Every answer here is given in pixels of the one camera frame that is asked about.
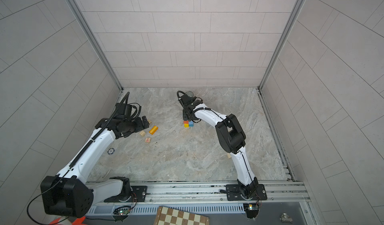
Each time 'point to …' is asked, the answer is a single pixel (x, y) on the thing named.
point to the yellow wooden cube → (186, 125)
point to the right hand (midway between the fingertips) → (188, 116)
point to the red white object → (69, 220)
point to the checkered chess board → (170, 216)
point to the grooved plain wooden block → (142, 133)
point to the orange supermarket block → (153, 130)
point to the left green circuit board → (121, 213)
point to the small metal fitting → (284, 218)
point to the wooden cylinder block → (228, 155)
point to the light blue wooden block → (191, 124)
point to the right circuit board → (251, 209)
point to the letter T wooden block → (147, 140)
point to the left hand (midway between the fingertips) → (146, 123)
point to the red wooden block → (186, 122)
